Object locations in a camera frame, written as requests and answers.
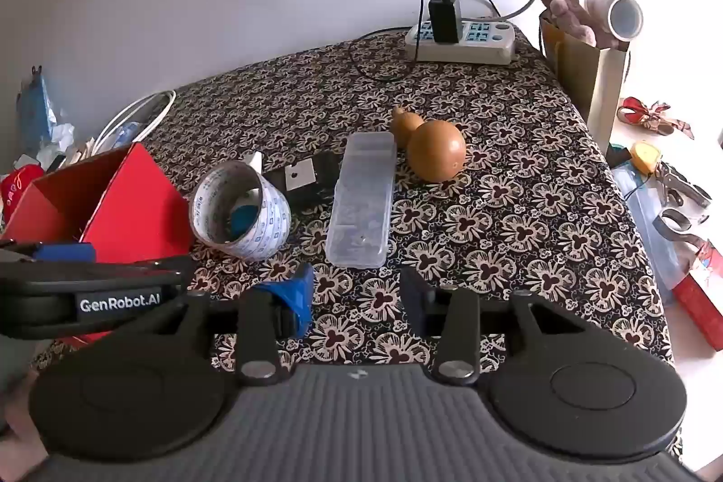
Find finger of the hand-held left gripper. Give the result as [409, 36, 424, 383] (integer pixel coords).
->
[0, 240, 97, 265]
[93, 256, 197, 285]

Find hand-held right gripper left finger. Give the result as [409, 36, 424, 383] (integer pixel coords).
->
[144, 263, 315, 386]

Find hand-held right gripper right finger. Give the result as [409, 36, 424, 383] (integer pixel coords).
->
[399, 267, 591, 386]

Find red cardboard box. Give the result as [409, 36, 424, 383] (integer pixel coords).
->
[0, 142, 193, 347]

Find white printed tape roll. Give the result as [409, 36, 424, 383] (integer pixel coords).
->
[189, 161, 291, 262]

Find clear plastic case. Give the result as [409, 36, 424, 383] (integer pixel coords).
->
[324, 132, 397, 268]

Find black case with metal plate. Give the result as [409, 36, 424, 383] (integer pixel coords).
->
[264, 151, 343, 203]

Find brown gourd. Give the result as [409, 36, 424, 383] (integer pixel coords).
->
[391, 105, 467, 183]

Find person's left forearm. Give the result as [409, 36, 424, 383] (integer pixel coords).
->
[0, 386, 49, 482]

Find red pouch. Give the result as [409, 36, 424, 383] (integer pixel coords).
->
[0, 164, 45, 226]

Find crumpled white paper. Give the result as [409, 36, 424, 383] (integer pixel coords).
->
[37, 123, 77, 161]

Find floral patterned cloth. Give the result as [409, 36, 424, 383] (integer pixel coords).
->
[31, 30, 676, 375]

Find clear blue plastic bag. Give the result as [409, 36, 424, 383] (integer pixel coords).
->
[613, 166, 679, 308]

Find metal hand tool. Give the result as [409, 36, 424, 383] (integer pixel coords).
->
[652, 208, 709, 240]

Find white power strip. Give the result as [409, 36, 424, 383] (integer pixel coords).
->
[405, 19, 517, 65]

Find yellow tape measure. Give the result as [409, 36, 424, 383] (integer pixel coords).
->
[629, 141, 663, 175]

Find red flat box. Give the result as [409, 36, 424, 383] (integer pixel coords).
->
[672, 239, 723, 352]

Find tan paper bag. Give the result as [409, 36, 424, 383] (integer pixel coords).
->
[539, 10, 630, 152]

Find black charger adapter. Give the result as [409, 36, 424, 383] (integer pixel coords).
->
[428, 0, 463, 45]

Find red patterned ribbon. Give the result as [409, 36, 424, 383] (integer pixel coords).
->
[615, 97, 695, 140]

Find metal pliers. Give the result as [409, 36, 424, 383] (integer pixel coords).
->
[655, 163, 714, 209]

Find pink plush toy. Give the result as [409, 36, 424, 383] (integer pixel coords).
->
[539, 0, 608, 48]

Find white paper roll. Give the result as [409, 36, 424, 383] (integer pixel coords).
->
[584, 0, 645, 51]

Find coiled white cable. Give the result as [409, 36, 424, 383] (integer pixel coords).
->
[93, 89, 177, 152]

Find black charger cable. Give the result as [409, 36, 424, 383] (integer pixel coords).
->
[347, 0, 503, 82]

